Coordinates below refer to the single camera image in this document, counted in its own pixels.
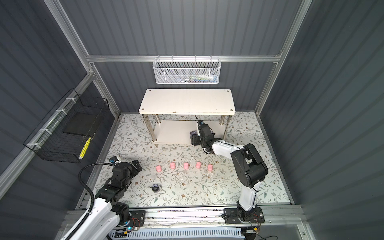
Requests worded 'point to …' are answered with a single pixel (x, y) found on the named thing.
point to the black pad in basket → (81, 124)
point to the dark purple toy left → (155, 188)
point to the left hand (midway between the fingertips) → (131, 165)
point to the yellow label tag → (85, 148)
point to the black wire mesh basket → (64, 135)
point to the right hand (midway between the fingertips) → (196, 137)
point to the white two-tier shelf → (171, 115)
